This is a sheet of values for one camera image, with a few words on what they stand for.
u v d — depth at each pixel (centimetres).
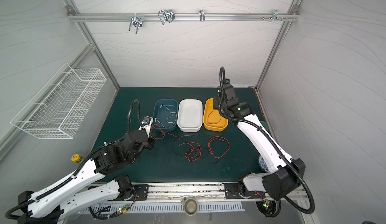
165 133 96
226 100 55
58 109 68
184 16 78
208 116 103
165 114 105
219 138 94
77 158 67
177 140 89
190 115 104
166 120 98
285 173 38
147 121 59
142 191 73
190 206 69
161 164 82
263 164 82
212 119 102
